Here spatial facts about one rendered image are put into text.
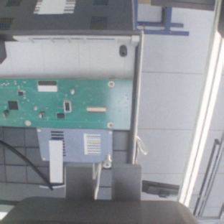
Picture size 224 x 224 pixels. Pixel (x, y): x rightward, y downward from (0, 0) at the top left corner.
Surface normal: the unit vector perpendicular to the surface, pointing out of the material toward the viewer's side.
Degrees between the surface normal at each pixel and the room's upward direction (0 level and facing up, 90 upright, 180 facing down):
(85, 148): 90
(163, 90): 90
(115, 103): 90
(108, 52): 90
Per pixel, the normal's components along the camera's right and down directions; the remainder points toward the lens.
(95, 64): -0.02, 0.55
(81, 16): 0.00, -0.60
